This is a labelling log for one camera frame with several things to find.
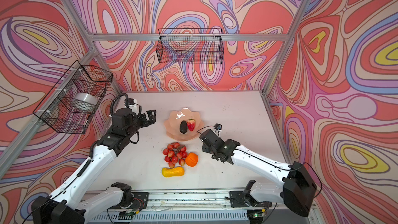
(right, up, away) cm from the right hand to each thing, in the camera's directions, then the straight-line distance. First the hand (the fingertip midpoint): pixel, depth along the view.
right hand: (208, 148), depth 82 cm
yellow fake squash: (-18, -11, -3) cm, 21 cm away
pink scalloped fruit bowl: (-23, +11, +16) cm, 30 cm away
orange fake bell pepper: (-9, -6, -1) cm, 11 cm away
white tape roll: (-58, +25, -11) cm, 64 cm away
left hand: (-30, +20, -4) cm, 37 cm away
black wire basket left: (-68, +23, -8) cm, 72 cm away
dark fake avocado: (-15, +9, +14) cm, 23 cm away
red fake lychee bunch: (-19, -3, +1) cm, 19 cm away
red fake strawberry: (-10, +11, +14) cm, 21 cm away
